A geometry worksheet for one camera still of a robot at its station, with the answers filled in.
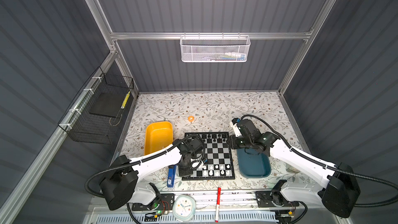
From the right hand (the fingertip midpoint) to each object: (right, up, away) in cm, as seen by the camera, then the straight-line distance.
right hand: (228, 142), depth 81 cm
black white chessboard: (-5, -13, +3) cm, 14 cm away
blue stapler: (-30, -15, +2) cm, 34 cm away
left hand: (-22, -14, 0) cm, 26 cm away
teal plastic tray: (+14, -14, +3) cm, 20 cm away
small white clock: (-22, -27, -11) cm, 37 cm away
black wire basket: (-65, +15, -8) cm, 67 cm away
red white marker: (-6, -27, -8) cm, 29 cm away
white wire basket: (-4, +66, +43) cm, 79 cm away
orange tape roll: (-22, +11, +25) cm, 35 cm away
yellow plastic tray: (-41, +1, +16) cm, 44 cm away
